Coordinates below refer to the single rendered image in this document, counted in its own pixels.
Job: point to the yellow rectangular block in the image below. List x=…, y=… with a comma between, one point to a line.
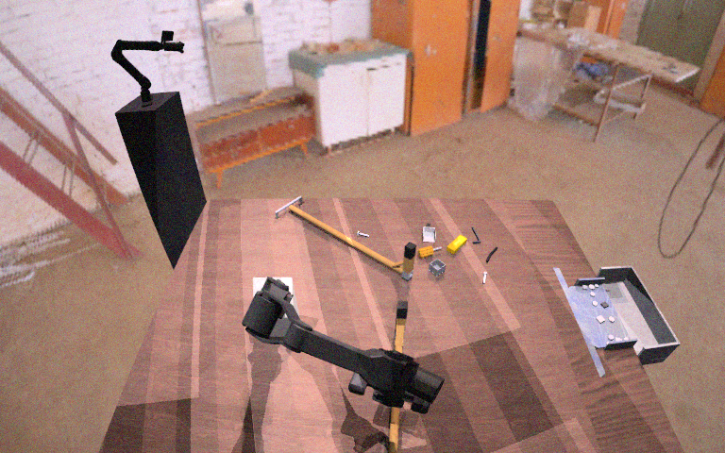
x=458, y=243

